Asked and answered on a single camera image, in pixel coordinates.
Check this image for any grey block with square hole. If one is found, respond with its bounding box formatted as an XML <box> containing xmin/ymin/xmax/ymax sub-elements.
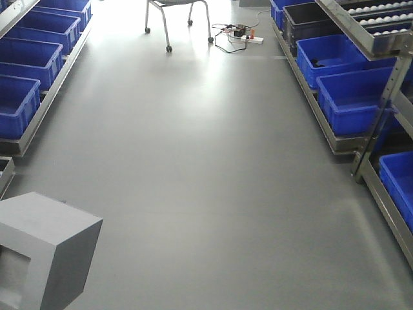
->
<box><xmin>0</xmin><ymin>192</ymin><xmax>103</xmax><ymax>310</ymax></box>

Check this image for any black plastic bin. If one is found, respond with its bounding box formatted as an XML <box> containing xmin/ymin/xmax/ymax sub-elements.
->
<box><xmin>283</xmin><ymin>2</ymin><xmax>345</xmax><ymax>57</ymax></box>

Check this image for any white power strip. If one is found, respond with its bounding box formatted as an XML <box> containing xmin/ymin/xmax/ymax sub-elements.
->
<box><xmin>240</xmin><ymin>34</ymin><xmax>265</xmax><ymax>45</ymax></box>

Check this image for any grey chair on castors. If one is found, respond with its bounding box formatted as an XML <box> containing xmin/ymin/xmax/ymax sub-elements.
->
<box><xmin>144</xmin><ymin>0</ymin><xmax>215</xmax><ymax>54</ymax></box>

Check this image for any steel rack with roller tracks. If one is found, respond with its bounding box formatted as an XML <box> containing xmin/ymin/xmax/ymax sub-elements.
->
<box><xmin>270</xmin><ymin>0</ymin><xmax>413</xmax><ymax>185</ymax></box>

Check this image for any black cable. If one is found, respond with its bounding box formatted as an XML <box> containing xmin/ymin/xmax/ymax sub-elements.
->
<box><xmin>211</xmin><ymin>23</ymin><xmax>249</xmax><ymax>54</ymax></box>

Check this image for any white cable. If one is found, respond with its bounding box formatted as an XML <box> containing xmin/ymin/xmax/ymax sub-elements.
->
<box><xmin>247</xmin><ymin>8</ymin><xmax>272</xmax><ymax>30</ymax></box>

